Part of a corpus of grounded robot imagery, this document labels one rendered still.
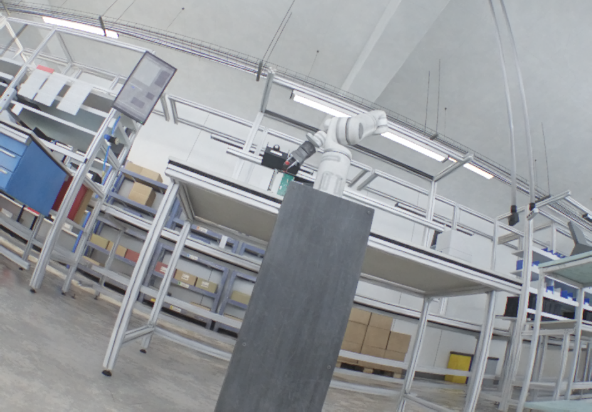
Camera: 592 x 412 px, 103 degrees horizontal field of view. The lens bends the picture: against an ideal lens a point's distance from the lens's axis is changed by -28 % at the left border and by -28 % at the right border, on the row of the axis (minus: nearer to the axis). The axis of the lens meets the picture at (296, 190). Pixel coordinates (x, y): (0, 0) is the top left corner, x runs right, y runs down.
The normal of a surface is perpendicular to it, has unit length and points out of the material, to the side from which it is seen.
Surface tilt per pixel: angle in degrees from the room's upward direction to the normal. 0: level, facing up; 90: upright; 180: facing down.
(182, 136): 90
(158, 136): 90
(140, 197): 90
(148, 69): 101
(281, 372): 90
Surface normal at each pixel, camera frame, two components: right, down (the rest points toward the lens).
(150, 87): 0.52, 0.02
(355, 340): 0.22, -0.32
